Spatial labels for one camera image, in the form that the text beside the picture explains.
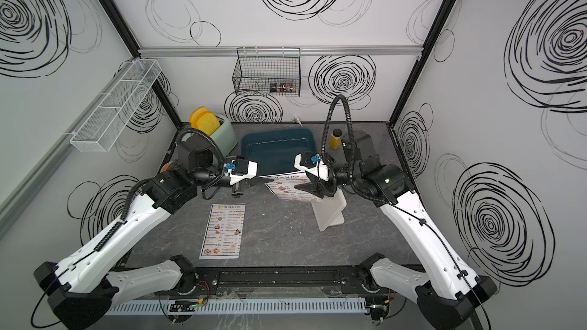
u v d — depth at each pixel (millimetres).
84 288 386
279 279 743
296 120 1206
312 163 491
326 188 539
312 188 534
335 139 1035
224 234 845
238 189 523
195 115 925
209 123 940
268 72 1239
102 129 719
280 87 881
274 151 1103
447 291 360
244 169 473
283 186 614
